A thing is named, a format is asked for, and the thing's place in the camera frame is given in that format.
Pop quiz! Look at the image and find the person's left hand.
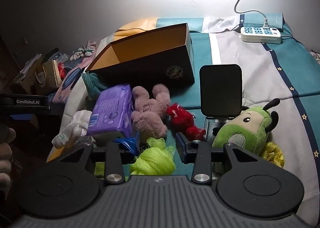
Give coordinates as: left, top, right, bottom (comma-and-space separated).
0, 127, 16, 192

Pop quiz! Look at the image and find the purple tissue packet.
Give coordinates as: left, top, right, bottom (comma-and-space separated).
86, 83, 134, 141

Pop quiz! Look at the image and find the white towel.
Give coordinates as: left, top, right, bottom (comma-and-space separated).
52, 109, 93, 149

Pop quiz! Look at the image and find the clear plastic bag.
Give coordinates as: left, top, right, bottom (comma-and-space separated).
54, 51, 68, 64

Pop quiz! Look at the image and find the orange white bed cover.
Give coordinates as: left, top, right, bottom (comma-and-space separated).
117, 18, 158, 39

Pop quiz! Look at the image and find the white knitted gloves bundle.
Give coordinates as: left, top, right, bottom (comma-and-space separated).
84, 41, 97, 57
70, 47, 87, 61

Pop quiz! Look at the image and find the teal mesh bath pouf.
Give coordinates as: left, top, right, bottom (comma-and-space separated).
81, 72, 108, 100

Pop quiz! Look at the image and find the brown cardboard box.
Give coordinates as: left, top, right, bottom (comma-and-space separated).
14, 54, 44, 94

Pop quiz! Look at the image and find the green plush bug toy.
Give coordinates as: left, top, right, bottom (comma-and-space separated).
212, 98, 281, 156

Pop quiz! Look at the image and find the pink plush toy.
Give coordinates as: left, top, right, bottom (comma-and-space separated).
131, 83, 172, 141

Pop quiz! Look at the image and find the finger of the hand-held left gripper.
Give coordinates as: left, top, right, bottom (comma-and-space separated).
8, 114, 32, 122

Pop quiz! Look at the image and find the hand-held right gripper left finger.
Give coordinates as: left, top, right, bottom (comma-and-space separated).
59, 132, 139, 185

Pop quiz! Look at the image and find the lime green mesh bath pouf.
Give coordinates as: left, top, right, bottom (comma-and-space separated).
129, 137, 177, 175

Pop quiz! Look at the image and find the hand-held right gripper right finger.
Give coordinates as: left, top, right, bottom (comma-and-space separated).
176, 132, 263, 184

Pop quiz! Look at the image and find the red plush toy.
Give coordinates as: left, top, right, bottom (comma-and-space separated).
166, 103, 207, 141

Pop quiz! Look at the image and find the gold gift bag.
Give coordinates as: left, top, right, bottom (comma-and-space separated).
36, 59, 63, 94

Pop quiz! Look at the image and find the white power strip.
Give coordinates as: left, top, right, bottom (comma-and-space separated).
239, 26, 283, 44

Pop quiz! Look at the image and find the black phone stand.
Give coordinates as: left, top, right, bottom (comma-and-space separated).
199, 64, 243, 148

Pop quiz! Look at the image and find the dark cloth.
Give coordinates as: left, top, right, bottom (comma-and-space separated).
42, 48, 59, 59

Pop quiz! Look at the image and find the pink floral pillow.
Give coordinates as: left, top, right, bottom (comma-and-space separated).
54, 39, 110, 103

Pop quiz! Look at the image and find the red packet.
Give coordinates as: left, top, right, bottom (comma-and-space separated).
58, 63, 69, 79

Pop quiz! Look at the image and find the dark cardboard box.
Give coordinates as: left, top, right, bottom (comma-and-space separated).
85, 23, 195, 91

